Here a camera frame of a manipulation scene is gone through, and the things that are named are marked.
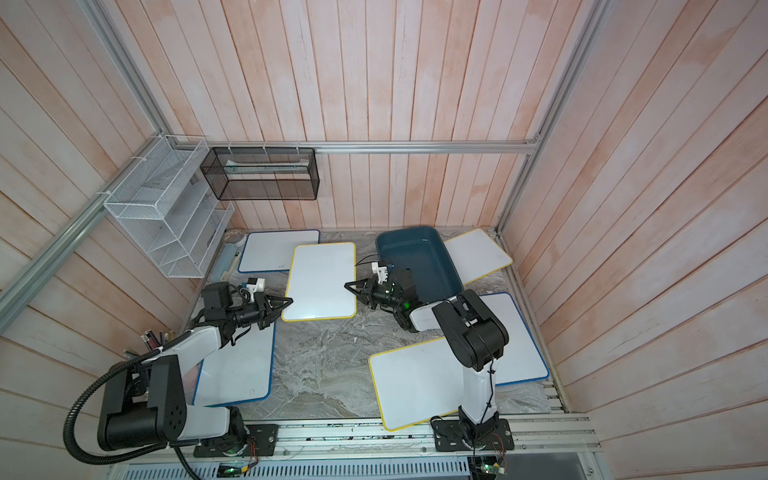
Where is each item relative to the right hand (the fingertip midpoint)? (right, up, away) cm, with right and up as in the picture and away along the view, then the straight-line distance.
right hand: (344, 288), depth 87 cm
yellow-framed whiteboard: (-8, +3, +1) cm, 9 cm away
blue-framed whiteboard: (-33, +12, +32) cm, 47 cm away
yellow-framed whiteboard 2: (+21, -26, -5) cm, 34 cm away
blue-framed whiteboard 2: (-30, -24, -3) cm, 39 cm away
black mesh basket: (-32, +40, +19) cm, 55 cm away
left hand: (-14, -4, -3) cm, 15 cm away
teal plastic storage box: (+28, +12, +29) cm, 42 cm away
